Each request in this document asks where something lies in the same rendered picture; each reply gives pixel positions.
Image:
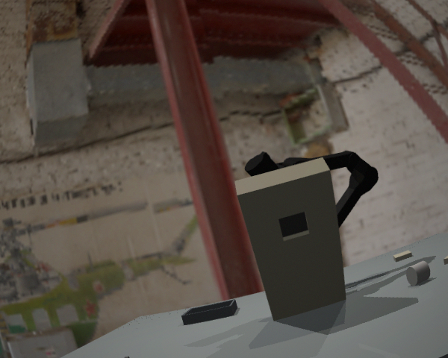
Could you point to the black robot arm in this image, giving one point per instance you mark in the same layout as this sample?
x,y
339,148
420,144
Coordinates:
x,y
363,177

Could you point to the grey cylinder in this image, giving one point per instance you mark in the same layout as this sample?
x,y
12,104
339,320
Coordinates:
x,y
418,273

